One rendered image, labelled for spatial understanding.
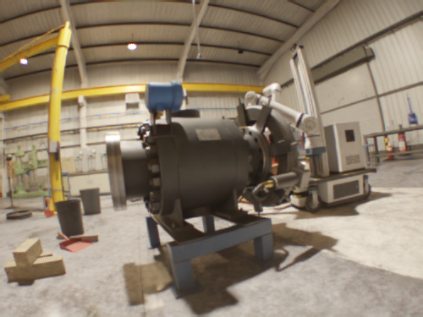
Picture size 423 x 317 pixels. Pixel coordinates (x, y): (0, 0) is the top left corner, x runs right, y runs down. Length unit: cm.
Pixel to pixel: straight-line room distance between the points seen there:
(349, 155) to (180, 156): 174
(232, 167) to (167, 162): 36
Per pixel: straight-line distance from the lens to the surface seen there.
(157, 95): 102
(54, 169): 430
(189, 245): 93
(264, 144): 136
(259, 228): 110
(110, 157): 101
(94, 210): 357
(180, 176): 99
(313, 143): 199
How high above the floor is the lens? 57
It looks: 2 degrees up
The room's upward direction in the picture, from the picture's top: 7 degrees counter-clockwise
